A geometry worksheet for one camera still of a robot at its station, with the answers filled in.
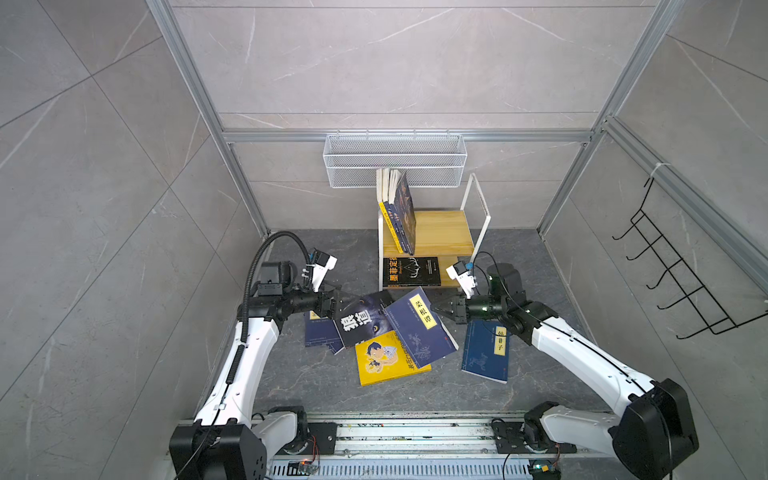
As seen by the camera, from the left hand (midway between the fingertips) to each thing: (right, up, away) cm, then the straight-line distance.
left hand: (345, 287), depth 75 cm
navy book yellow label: (+19, -10, 0) cm, 22 cm away
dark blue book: (-10, -15, +15) cm, 24 cm away
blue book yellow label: (+40, -20, +13) cm, 47 cm away
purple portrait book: (+16, +23, +12) cm, 30 cm away
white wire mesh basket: (+25, +41, +26) cm, 55 cm away
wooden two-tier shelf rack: (+27, +14, +17) cm, 35 cm away
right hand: (+23, -5, +1) cm, 23 cm away
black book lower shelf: (+19, +2, +26) cm, 32 cm away
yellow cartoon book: (+10, -22, +11) cm, 26 cm away
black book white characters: (+3, -12, +17) cm, 21 cm away
